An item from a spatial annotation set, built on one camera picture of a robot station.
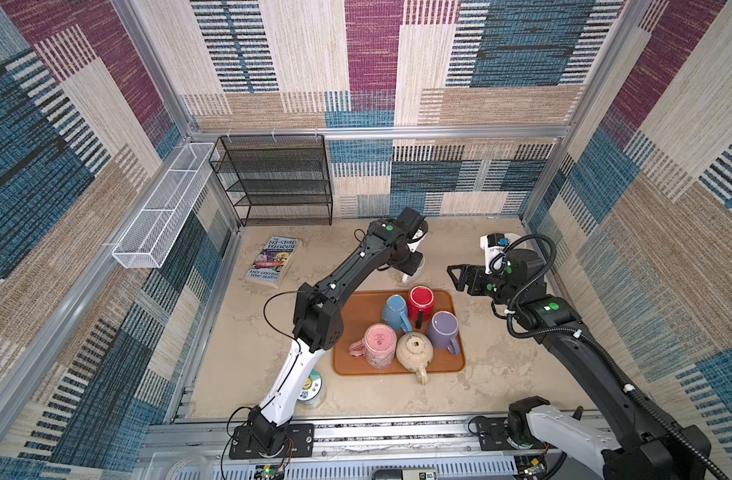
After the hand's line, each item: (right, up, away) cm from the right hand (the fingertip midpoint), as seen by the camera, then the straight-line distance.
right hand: (460, 274), depth 77 cm
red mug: (-8, -10, +10) cm, 16 cm away
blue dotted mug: (-16, -12, +8) cm, 21 cm away
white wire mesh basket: (-74, +9, -6) cm, 75 cm away
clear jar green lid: (-37, -28, -4) cm, 46 cm away
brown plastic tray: (-26, -13, +22) cm, 36 cm away
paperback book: (-57, +3, +29) cm, 64 cm away
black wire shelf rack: (-57, +31, +32) cm, 72 cm away
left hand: (-10, +3, +13) cm, 17 cm away
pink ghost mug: (-21, -18, -1) cm, 28 cm away
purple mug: (-3, -16, +5) cm, 17 cm away
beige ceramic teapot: (-12, -20, +1) cm, 23 cm away
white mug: (-11, -3, +17) cm, 20 cm away
